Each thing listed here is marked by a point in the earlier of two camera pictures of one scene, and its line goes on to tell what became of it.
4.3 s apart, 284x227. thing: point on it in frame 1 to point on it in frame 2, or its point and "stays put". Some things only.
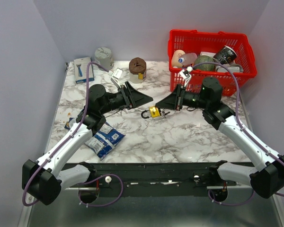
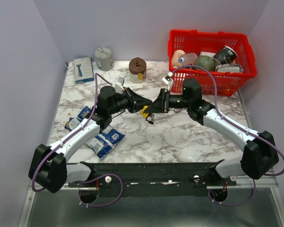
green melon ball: x=205 y=67 stays put
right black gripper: x=175 y=100 to x=161 y=104
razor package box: x=80 y=70 stays put
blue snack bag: x=105 y=138 stays put
